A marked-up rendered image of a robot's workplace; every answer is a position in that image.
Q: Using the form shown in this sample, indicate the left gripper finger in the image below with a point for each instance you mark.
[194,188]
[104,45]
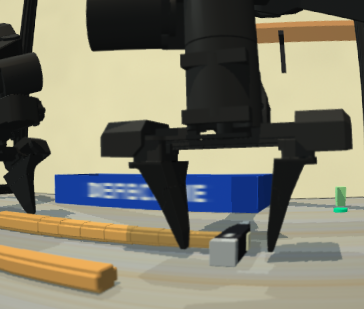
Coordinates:
[167,181]
[285,173]

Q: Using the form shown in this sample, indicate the blue bin with label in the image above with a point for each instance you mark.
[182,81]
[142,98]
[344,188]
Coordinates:
[228,193]

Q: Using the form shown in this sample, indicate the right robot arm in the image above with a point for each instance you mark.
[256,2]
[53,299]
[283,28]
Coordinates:
[20,74]

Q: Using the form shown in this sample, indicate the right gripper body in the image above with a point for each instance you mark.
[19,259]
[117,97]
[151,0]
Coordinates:
[11,156]

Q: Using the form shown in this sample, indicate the wooden hammer with grey head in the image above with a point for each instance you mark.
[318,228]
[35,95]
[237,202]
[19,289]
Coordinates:
[225,250]

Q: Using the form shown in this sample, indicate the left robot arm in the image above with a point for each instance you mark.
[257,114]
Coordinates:
[144,24]

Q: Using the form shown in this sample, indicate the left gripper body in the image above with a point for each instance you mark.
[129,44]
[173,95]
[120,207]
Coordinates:
[223,85]

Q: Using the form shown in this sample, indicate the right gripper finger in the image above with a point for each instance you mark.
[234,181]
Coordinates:
[20,179]

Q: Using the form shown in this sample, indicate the hammer with wooden handle and red head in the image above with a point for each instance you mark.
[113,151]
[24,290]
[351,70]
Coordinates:
[70,272]

